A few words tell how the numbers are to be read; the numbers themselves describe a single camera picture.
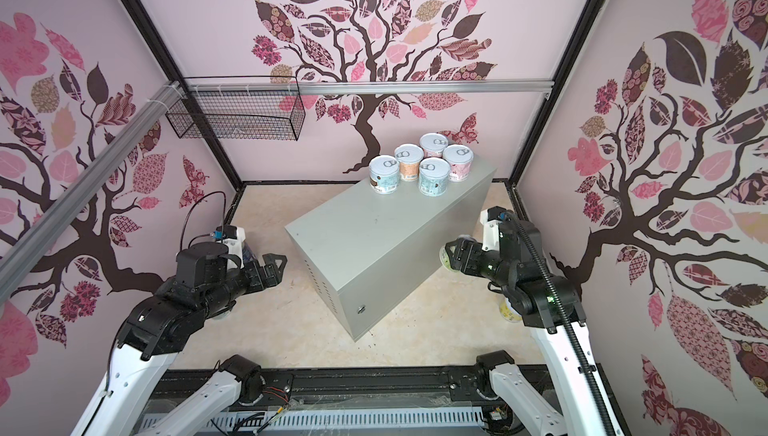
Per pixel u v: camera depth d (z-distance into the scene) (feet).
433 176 2.20
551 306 1.34
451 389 2.42
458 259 1.90
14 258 1.63
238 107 3.11
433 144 2.44
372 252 1.97
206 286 1.53
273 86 3.02
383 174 2.20
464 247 1.87
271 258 1.93
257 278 1.87
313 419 2.29
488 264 1.77
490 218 1.92
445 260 2.16
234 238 1.92
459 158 2.33
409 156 2.33
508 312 2.70
